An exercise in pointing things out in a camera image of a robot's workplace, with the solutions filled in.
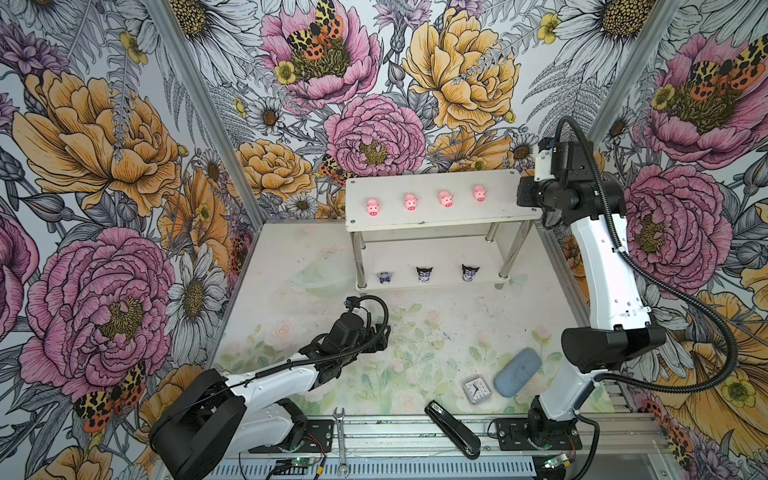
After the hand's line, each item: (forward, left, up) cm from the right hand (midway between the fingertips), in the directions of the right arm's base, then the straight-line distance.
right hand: (522, 197), depth 75 cm
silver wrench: (-50, +45, -37) cm, 77 cm away
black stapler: (-44, +19, -33) cm, 58 cm away
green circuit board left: (-48, +55, -38) cm, 82 cm away
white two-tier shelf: (-3, +23, -8) cm, 24 cm away
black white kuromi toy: (-2, +23, -28) cm, 36 cm away
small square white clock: (-34, +11, -36) cm, 51 cm away
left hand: (-20, +37, -33) cm, 54 cm away
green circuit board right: (-50, -5, -39) cm, 63 cm away
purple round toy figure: (-3, +35, -28) cm, 45 cm away
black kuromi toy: (-3, +9, -27) cm, 29 cm away
